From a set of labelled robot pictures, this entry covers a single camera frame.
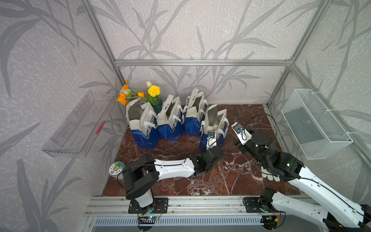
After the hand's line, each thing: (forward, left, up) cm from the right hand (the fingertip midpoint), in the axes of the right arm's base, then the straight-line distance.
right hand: (238, 130), depth 68 cm
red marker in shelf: (+1, +66, +2) cm, 66 cm away
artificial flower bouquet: (+31, +65, -4) cm, 72 cm away
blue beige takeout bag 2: (+11, +35, -7) cm, 37 cm away
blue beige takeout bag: (+11, +50, -6) cm, 52 cm away
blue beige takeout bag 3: (+19, +21, -8) cm, 29 cm away
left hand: (+2, +7, -14) cm, 16 cm away
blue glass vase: (+30, +47, -12) cm, 57 cm away
